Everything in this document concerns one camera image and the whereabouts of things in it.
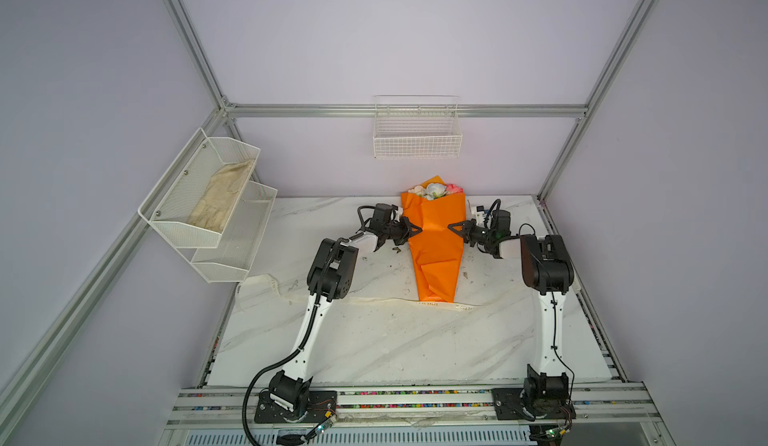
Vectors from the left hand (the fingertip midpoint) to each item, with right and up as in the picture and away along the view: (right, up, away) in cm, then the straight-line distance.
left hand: (423, 229), depth 107 cm
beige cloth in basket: (-58, +10, -27) cm, 65 cm away
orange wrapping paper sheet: (+4, -7, -3) cm, 9 cm away
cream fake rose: (0, +16, +11) cm, 19 cm away
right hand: (+9, +1, -1) cm, 9 cm away
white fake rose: (+5, +15, +7) cm, 17 cm away
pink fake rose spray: (+13, +16, +11) cm, 24 cm away
